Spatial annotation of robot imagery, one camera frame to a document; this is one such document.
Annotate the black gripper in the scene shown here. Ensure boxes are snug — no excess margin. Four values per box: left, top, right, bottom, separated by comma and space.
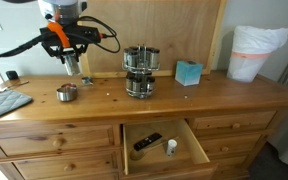
45, 41, 87, 67

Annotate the glass spice jar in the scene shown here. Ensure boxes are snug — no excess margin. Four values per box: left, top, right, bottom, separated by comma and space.
123, 47, 139, 68
63, 53, 83, 77
145, 76, 156, 95
148, 48, 161, 70
132, 78, 143, 96
125, 73, 135, 93

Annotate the chrome rotating spice rack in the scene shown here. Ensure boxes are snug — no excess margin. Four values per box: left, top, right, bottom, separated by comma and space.
121, 43, 162, 100

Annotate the small shiny metal object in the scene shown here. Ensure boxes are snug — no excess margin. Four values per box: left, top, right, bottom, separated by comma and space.
81, 76, 94, 86

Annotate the copper measuring cup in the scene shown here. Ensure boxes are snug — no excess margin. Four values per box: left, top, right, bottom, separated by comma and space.
61, 82, 78, 90

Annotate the silver metal measuring cup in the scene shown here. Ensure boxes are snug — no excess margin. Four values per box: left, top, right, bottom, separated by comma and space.
56, 87, 79, 102

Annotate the small black box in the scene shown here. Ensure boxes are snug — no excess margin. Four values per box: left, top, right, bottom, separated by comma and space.
5, 70, 20, 81

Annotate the slim metal utensil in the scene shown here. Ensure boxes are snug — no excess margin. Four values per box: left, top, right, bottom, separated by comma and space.
0, 80, 30, 94

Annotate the gray quilted mat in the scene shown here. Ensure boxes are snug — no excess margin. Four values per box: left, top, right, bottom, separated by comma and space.
0, 89, 34, 123

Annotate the closed pine dresser drawer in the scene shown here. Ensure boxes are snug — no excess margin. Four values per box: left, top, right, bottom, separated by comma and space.
13, 151, 120, 180
198, 133, 262, 156
191, 110, 278, 133
0, 124, 116, 158

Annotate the black remote control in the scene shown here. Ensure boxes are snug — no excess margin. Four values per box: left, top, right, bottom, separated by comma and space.
133, 132, 163, 152

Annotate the framed plywood board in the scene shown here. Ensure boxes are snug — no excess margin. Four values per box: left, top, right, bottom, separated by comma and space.
68, 0, 228, 80

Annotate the teal tissue box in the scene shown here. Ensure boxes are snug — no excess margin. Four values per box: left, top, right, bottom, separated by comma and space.
174, 60, 204, 87

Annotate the pine wood dresser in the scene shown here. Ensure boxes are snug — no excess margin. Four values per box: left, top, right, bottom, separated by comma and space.
0, 69, 288, 180

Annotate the white plastic bottle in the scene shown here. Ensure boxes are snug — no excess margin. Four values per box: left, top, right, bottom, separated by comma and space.
165, 138, 178, 159

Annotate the open pine drawer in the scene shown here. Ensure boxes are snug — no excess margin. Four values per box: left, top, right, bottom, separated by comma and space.
121, 119, 218, 180

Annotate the white lined trash bin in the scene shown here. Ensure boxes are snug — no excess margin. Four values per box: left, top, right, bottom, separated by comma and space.
226, 25, 288, 84

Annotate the dark gray rug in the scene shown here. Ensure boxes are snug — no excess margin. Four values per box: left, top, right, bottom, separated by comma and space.
247, 141, 288, 180

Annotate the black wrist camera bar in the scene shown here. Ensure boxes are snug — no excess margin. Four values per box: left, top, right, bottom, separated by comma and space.
39, 25, 102, 46

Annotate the orange camera mount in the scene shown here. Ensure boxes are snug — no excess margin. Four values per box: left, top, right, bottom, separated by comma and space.
46, 21, 72, 50

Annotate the thin black looped cable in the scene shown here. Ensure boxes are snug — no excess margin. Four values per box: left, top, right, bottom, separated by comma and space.
78, 15, 122, 54

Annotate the thick black cable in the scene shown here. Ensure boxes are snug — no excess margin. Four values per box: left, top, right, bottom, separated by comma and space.
0, 34, 48, 62

